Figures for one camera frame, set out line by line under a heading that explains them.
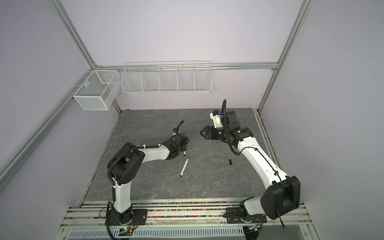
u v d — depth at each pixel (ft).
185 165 2.99
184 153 3.15
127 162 1.81
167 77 3.25
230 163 3.06
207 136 2.31
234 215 2.40
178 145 2.53
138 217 2.42
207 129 2.27
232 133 1.89
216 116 2.32
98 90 3.21
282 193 1.31
